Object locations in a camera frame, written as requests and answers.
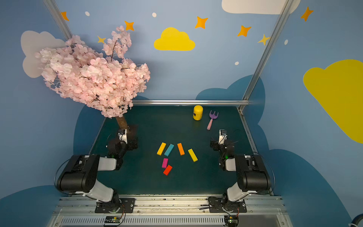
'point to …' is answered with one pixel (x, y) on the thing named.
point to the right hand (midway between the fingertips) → (220, 136)
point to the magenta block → (165, 163)
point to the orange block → (180, 148)
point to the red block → (168, 170)
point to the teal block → (169, 150)
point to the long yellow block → (161, 148)
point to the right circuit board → (231, 221)
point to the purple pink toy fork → (212, 116)
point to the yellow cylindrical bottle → (198, 110)
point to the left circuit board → (113, 219)
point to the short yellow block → (193, 155)
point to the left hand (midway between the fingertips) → (130, 135)
